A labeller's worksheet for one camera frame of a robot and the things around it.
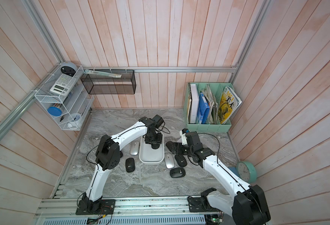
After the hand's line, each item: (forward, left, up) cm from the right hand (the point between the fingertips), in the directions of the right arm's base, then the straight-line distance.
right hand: (175, 145), depth 84 cm
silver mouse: (+3, +28, -10) cm, 30 cm away
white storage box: (-2, +17, -10) cm, 20 cm away
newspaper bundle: (+26, -29, -2) cm, 39 cm away
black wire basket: (+46, +58, +12) cm, 74 cm away
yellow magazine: (+32, -39, +7) cm, 51 cm away
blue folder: (+26, -20, +6) cm, 33 cm away
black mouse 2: (-9, +28, -9) cm, 31 cm away
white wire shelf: (+18, +61, +19) cm, 67 cm away
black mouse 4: (-13, -1, -11) cm, 17 cm away
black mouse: (+3, +13, -5) cm, 14 cm away
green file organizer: (+43, -32, +10) cm, 55 cm away
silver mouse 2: (-5, +3, -11) cm, 12 cm away
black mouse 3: (-5, -4, -10) cm, 12 cm away
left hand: (+4, +12, -6) cm, 14 cm away
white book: (+26, -13, +10) cm, 31 cm away
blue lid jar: (+9, +67, +21) cm, 71 cm away
